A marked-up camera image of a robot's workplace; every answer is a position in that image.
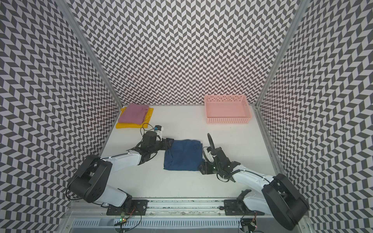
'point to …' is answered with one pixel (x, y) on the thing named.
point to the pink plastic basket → (227, 109)
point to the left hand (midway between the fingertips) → (170, 141)
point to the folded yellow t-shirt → (144, 124)
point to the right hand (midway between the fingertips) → (202, 170)
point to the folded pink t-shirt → (134, 113)
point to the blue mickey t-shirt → (185, 155)
